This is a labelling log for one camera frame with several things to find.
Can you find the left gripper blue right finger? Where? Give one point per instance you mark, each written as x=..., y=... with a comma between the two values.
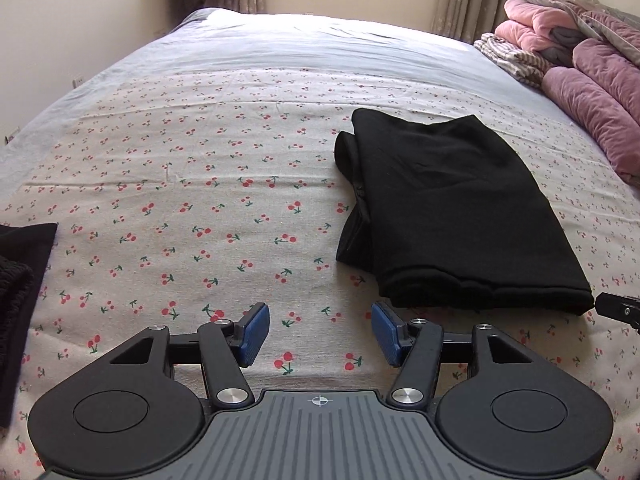
x=414, y=347

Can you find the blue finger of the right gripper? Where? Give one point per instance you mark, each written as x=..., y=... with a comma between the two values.
x=624, y=309

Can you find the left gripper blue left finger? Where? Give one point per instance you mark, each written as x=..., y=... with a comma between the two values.
x=226, y=348

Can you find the black pants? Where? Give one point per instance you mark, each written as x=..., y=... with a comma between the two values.
x=449, y=215

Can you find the cherry print cloth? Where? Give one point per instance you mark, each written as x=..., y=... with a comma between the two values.
x=185, y=198

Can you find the mauve velvet quilt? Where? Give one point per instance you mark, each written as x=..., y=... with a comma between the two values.
x=600, y=92

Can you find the striped blanket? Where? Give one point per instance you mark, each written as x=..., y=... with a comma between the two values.
x=526, y=67

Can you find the pink quilt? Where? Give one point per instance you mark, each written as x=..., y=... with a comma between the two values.
x=549, y=32

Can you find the light blue bed sheet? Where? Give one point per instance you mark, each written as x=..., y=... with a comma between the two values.
x=218, y=39

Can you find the wall socket with red switch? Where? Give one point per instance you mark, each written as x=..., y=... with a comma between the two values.
x=11, y=136

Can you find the white wall socket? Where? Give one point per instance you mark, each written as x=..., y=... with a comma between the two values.
x=77, y=82

